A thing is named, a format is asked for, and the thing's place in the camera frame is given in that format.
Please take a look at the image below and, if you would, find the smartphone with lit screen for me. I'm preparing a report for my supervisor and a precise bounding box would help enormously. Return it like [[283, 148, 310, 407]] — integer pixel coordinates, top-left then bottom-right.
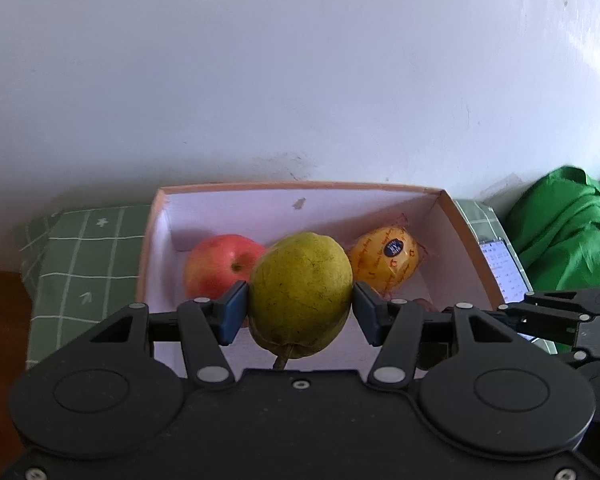
[[479, 239, 537, 343]]

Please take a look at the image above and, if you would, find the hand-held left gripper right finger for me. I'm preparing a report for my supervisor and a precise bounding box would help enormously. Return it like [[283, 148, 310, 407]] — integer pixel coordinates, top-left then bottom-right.
[[353, 280, 519, 391]]

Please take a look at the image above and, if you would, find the green checked tablecloth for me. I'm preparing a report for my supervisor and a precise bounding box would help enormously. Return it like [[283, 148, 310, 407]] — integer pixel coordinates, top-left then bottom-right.
[[20, 199, 571, 372]]

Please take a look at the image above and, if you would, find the bright green cloth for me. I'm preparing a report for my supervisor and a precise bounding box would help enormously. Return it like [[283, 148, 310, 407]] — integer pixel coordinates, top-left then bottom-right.
[[500, 165, 600, 306]]

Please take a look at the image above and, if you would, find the deep red apple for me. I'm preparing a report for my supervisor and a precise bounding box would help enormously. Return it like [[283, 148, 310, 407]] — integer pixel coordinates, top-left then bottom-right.
[[184, 234, 267, 303]]

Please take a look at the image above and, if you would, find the yellow apple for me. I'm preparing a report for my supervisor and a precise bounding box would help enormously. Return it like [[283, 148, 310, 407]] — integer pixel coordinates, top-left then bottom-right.
[[347, 212, 436, 306]]

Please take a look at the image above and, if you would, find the brown cardboard box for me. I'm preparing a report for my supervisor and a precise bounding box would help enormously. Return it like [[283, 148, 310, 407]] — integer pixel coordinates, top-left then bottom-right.
[[136, 181, 506, 380]]

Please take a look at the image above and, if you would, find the green pear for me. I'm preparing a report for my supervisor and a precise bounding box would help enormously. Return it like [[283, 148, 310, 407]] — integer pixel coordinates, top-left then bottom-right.
[[248, 231, 355, 372]]

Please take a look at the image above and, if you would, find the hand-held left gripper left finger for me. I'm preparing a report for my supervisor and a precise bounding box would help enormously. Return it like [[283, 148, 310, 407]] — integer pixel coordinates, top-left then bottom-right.
[[87, 280, 250, 391]]

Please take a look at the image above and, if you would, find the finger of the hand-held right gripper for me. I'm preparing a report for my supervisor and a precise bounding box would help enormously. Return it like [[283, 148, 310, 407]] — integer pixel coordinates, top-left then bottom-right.
[[522, 288, 600, 317], [499, 303, 589, 346]]

